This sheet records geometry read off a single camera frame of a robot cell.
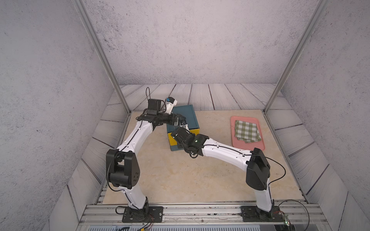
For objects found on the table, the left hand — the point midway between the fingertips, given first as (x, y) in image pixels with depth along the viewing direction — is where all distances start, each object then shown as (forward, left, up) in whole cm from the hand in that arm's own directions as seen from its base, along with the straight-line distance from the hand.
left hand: (183, 117), depth 85 cm
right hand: (-10, +1, -7) cm, 12 cm away
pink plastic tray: (-5, -40, -24) cm, 46 cm away
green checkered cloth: (+5, -46, -22) cm, 51 cm away
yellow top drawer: (-22, +4, +8) cm, 24 cm away
